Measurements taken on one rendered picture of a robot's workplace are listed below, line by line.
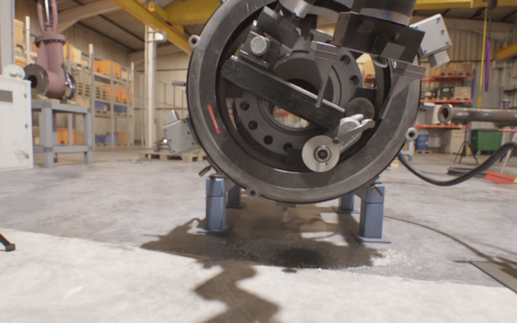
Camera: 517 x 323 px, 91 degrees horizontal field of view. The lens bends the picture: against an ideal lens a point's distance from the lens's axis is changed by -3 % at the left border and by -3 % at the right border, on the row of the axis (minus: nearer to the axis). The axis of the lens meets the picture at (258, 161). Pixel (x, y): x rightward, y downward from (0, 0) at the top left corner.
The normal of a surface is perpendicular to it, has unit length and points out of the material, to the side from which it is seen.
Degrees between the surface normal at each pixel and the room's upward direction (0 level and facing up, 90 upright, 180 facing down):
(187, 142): 90
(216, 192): 90
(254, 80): 90
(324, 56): 114
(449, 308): 0
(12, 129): 90
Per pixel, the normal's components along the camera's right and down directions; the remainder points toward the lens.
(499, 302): 0.03, -1.00
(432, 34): -0.10, 0.07
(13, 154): 0.98, 0.04
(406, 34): 0.10, 0.47
